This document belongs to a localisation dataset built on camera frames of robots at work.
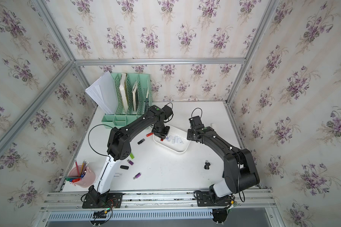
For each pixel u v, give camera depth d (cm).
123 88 93
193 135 65
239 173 43
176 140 96
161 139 89
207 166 84
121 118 103
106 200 71
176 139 96
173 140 96
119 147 57
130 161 86
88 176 71
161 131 81
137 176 82
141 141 95
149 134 99
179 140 96
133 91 98
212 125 101
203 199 73
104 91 97
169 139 97
